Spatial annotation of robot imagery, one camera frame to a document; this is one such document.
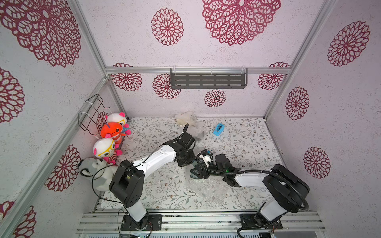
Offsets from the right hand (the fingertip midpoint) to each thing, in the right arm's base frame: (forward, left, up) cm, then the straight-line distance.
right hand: (192, 167), depth 83 cm
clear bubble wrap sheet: (-11, -11, -10) cm, 18 cm away
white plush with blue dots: (+28, +47, +11) cm, 55 cm away
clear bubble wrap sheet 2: (+32, -3, -5) cm, 32 cm away
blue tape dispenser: (+34, -19, -7) cm, 40 cm away
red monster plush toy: (+19, +47, +11) cm, 52 cm away
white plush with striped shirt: (+5, +47, +11) cm, 48 cm away
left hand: (+3, -1, 0) cm, 3 cm away
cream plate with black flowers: (+45, +6, -6) cm, 46 cm away
